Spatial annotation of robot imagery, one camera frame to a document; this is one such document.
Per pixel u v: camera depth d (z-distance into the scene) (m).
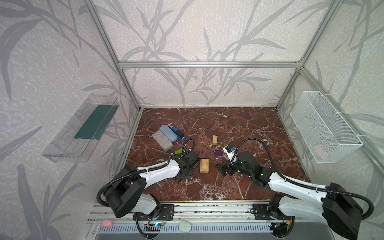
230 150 0.71
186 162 0.69
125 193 0.42
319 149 0.75
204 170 0.85
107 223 0.69
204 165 0.86
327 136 0.63
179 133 1.02
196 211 0.75
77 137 0.64
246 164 0.62
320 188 0.45
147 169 0.47
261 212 0.73
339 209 0.41
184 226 0.68
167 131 1.02
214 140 0.98
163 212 0.74
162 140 0.99
